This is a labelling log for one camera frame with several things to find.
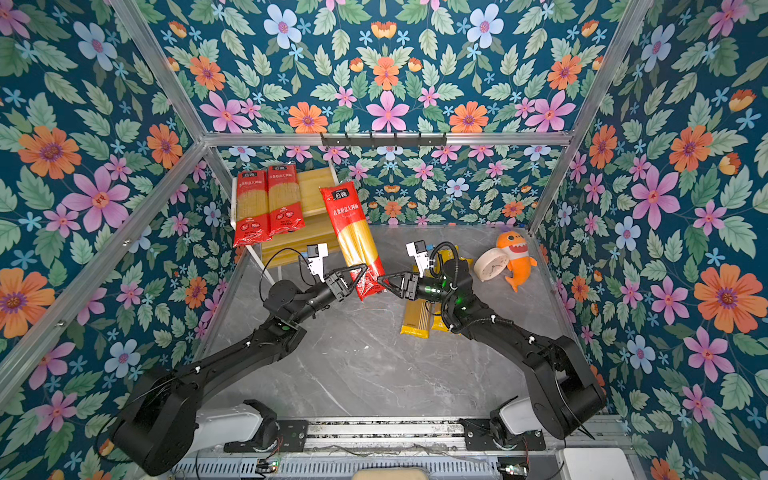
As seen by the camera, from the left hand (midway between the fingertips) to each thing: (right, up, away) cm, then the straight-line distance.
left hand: (367, 263), depth 67 cm
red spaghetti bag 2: (-24, +17, +12) cm, 32 cm away
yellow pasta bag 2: (+19, +2, +8) cm, 20 cm away
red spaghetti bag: (-29, +10, +5) cm, 31 cm away
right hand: (+3, -4, +5) cm, 7 cm away
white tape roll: (+36, -1, +29) cm, 47 cm away
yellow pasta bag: (+12, -18, +26) cm, 34 cm away
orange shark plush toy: (+48, +4, +37) cm, 61 cm away
